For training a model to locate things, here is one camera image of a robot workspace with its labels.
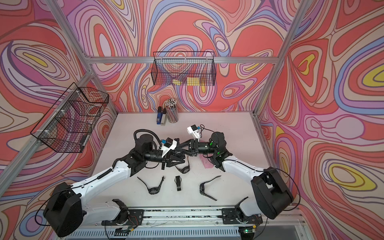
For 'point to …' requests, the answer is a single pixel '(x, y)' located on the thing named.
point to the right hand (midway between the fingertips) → (177, 153)
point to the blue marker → (159, 115)
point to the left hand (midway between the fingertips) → (184, 161)
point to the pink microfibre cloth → (205, 159)
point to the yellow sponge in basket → (193, 81)
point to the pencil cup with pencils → (172, 111)
